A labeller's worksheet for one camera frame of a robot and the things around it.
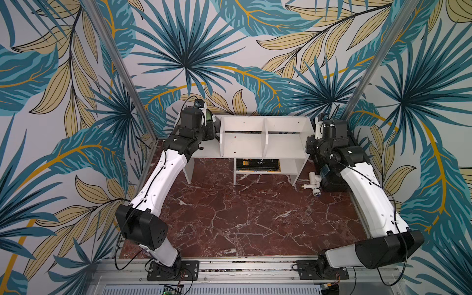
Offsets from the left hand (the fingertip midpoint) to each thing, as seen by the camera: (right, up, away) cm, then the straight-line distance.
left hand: (208, 124), depth 77 cm
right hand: (+43, -6, -1) cm, 44 cm away
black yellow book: (+22, -18, +13) cm, 32 cm away
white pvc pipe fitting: (+53, -28, +21) cm, 64 cm away
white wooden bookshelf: (+36, -5, +8) cm, 38 cm away
